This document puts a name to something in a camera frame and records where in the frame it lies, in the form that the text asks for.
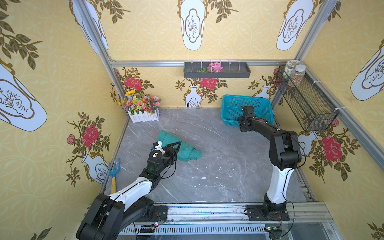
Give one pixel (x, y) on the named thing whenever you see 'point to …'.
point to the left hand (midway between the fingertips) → (176, 143)
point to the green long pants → (186, 152)
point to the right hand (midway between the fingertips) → (244, 119)
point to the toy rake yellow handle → (113, 173)
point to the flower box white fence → (142, 108)
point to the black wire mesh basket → (314, 109)
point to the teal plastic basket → (232, 105)
